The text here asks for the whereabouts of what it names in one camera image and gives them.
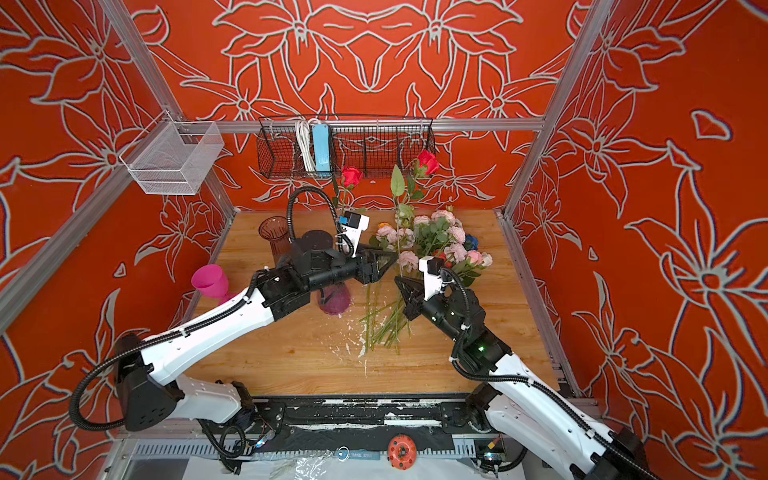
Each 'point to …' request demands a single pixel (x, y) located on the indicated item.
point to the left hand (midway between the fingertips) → (389, 249)
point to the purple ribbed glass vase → (337, 301)
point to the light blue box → (322, 149)
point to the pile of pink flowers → (411, 238)
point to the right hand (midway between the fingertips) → (393, 279)
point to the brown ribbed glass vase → (276, 229)
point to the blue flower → (470, 243)
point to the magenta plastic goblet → (211, 281)
